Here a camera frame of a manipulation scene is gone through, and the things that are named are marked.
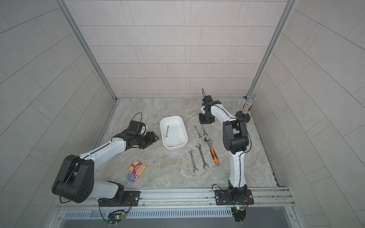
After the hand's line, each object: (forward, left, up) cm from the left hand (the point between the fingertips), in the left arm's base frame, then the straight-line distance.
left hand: (159, 138), depth 88 cm
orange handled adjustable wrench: (-8, -34, -4) cm, 35 cm away
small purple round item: (-22, +12, -3) cm, 25 cm away
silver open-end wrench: (+12, -23, -4) cm, 27 cm away
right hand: (+15, -28, -2) cm, 32 cm away
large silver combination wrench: (-15, -28, -5) cm, 32 cm away
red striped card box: (-17, +10, -4) cm, 20 cm away
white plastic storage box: (+4, -11, -5) cm, 12 cm away
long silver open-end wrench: (-17, -22, -5) cm, 28 cm away
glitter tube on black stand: (+17, -56, +4) cm, 59 cm away
